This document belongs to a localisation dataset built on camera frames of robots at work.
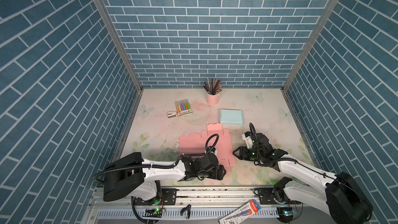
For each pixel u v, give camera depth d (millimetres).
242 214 686
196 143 917
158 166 489
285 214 702
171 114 1021
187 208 701
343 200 413
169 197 735
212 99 1073
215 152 769
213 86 1052
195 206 719
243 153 739
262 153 656
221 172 709
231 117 994
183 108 1081
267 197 735
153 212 714
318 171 482
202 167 619
